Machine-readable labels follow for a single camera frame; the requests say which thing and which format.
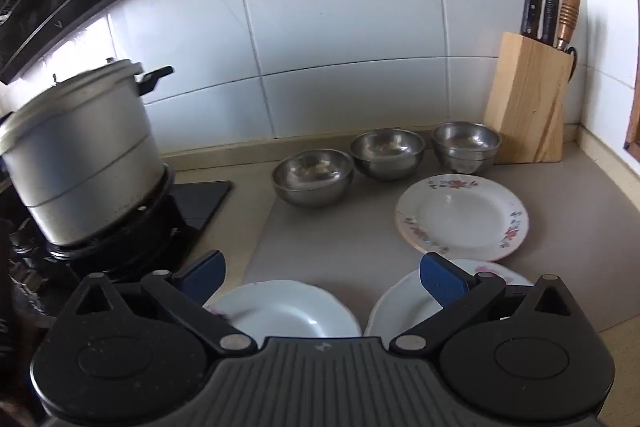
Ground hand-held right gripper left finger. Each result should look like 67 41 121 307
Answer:
65 250 257 354

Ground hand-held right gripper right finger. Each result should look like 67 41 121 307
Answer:
389 252 581 355

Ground white floral plate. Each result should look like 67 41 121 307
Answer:
395 174 530 262
364 258 535 338

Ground stainless steel bowl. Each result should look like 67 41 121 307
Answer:
349 128 427 182
272 148 356 208
431 121 502 175

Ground black gas stove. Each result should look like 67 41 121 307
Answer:
0 164 234 308

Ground silver pressure cooker pot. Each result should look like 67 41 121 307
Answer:
0 57 175 248

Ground wooden knife block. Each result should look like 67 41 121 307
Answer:
482 32 575 164

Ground black handled knife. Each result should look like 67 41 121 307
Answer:
539 0 560 48

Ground black knife handles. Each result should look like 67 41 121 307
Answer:
520 0 543 38

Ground wooden knife handle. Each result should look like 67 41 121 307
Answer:
554 0 582 52

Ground wooden window frame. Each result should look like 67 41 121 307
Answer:
624 0 640 151

